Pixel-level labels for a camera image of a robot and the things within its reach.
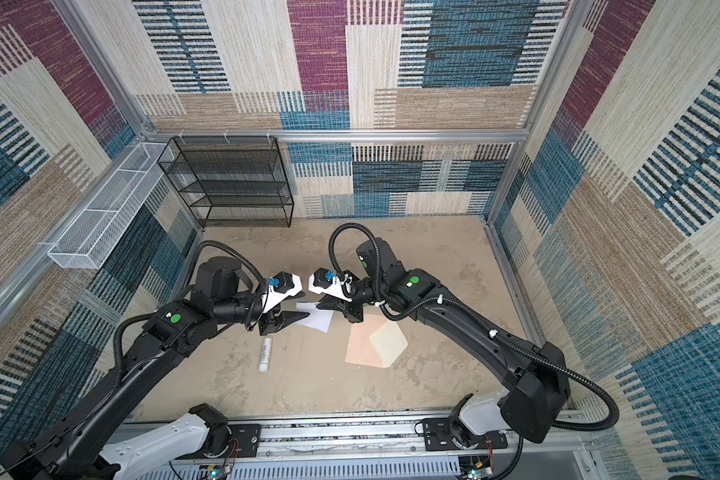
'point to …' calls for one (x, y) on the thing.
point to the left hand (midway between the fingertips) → (303, 297)
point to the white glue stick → (265, 355)
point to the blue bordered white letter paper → (317, 319)
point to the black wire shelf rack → (230, 181)
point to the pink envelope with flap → (375, 342)
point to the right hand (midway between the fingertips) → (324, 306)
